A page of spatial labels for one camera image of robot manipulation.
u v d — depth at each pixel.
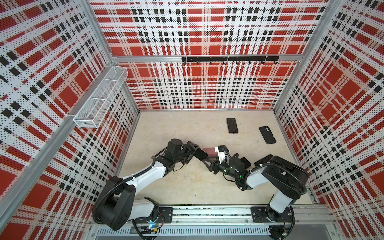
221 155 0.75
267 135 1.07
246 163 0.67
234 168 0.68
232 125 1.12
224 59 0.88
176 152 0.69
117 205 0.41
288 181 0.47
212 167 0.75
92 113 0.92
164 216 0.73
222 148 0.74
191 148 0.77
